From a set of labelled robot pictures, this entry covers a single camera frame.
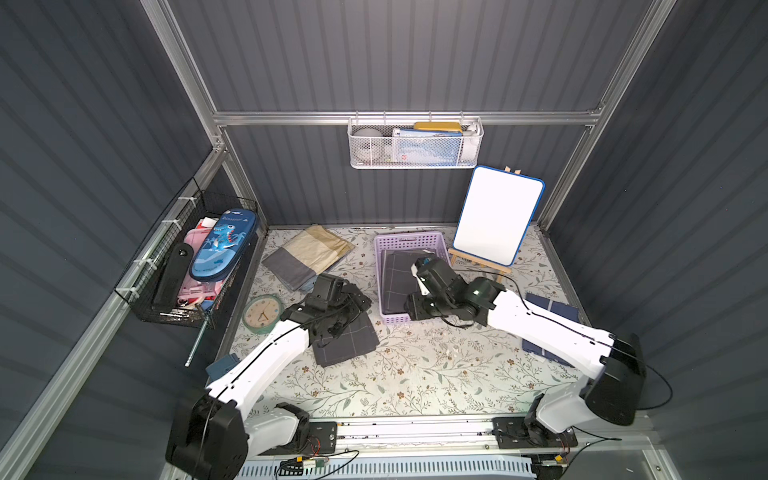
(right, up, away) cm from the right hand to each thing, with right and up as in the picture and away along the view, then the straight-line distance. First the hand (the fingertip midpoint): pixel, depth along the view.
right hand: (414, 301), depth 78 cm
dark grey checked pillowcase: (-16, -13, +12) cm, 23 cm away
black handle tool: (-54, +8, -14) cm, 56 cm away
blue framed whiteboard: (+26, +25, +12) cm, 38 cm away
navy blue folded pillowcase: (+51, -6, +20) cm, 55 cm away
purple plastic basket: (+10, +17, +32) cm, 37 cm away
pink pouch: (-49, +3, -12) cm, 51 cm away
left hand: (-14, -3, +5) cm, 15 cm away
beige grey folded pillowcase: (-36, +13, +33) cm, 51 cm away
